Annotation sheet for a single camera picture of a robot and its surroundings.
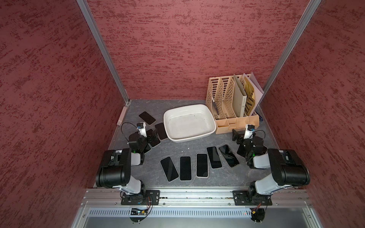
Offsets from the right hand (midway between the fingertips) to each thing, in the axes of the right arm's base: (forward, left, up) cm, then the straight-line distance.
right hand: (239, 130), depth 93 cm
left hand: (+1, +59, +1) cm, 59 cm away
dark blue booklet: (+21, +13, 0) cm, 25 cm away
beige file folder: (+12, +1, +18) cm, 21 cm away
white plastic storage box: (+14, +33, -10) cm, 37 cm away
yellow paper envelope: (+13, -6, +18) cm, 23 cm away
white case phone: (-20, +26, -6) cm, 34 cm away
